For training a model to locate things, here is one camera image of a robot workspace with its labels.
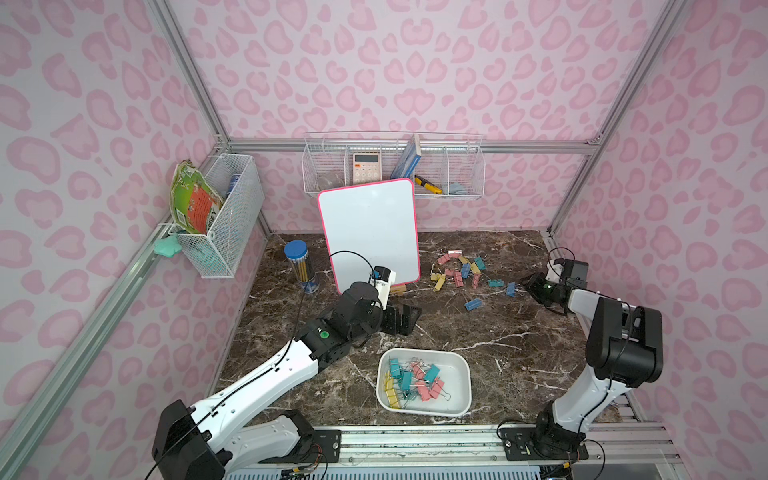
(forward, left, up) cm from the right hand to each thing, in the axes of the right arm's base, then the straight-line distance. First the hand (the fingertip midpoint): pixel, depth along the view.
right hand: (522, 277), depth 98 cm
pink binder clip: (-35, +33, -4) cm, 49 cm away
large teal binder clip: (-30, +31, -5) cm, 43 cm away
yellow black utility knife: (+22, +31, +21) cm, 43 cm away
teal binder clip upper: (+10, +11, -6) cm, 16 cm away
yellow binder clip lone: (-36, +42, -2) cm, 56 cm away
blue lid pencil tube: (-2, +70, +14) cm, 72 cm away
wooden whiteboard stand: (-5, +41, 0) cm, 41 cm away
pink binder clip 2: (-34, +30, -3) cm, 46 cm away
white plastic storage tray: (-33, +33, -2) cm, 47 cm away
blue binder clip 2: (-7, +16, -5) cm, 18 cm away
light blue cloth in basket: (+21, +22, +20) cm, 36 cm away
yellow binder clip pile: (+2, +27, -4) cm, 27 cm away
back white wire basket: (+31, +27, +23) cm, 47 cm away
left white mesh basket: (-12, +84, +27) cm, 89 cm away
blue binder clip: (-1, +3, -6) cm, 7 cm away
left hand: (-20, +38, +18) cm, 46 cm away
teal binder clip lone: (-29, +41, -3) cm, 51 cm away
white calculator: (+22, +51, +27) cm, 62 cm away
